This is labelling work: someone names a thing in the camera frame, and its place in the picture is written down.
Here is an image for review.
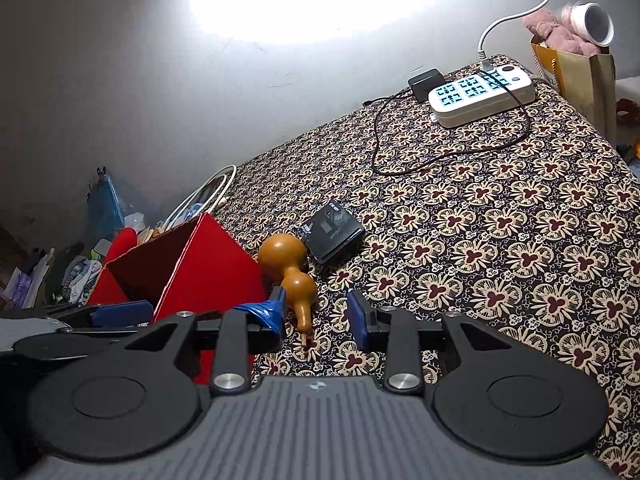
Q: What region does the red glasses case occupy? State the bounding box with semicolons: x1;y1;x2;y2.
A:
102;227;138;266

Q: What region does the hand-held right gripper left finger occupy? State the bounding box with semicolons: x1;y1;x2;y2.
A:
120;287;288;396

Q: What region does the coiled white cable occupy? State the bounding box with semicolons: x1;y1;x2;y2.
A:
160;164;238;231

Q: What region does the pink plush toy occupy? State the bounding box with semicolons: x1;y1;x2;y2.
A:
522;7;601;57

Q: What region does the small black box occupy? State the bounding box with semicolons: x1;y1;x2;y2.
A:
296;200;366;265

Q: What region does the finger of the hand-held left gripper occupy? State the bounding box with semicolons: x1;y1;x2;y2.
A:
12;330;146;361
47;301;154;331

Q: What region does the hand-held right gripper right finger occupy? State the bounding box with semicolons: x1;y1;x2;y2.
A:
347;289;521;395

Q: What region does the brown gourd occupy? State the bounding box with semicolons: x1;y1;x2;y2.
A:
257;233;318;333

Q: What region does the red cardboard box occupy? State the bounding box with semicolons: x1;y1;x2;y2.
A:
86;212;271;386

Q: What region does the blue plastic bag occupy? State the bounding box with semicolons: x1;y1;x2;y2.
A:
87;166;126;243

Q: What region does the white plastic cup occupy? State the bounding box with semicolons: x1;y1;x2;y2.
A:
560;2;615;47

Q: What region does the black power adapter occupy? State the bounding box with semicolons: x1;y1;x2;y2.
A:
407;68;446;101

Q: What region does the black cable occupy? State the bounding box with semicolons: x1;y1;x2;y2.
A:
363;72;532;177

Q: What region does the white power strip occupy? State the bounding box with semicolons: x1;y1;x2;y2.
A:
427;64;537;128

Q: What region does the striped cloth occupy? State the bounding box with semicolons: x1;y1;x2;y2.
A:
62;255;103;303

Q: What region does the tan paper pack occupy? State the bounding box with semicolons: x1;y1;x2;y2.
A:
137;225;168;246

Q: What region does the brown paper bag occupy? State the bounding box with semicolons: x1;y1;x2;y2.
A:
530;42;618;143

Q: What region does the floral patterned tablecloth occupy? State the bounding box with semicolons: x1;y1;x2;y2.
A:
215;55;640;478

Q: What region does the brown patterned ornament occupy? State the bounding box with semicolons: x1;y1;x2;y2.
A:
615;97;640;128

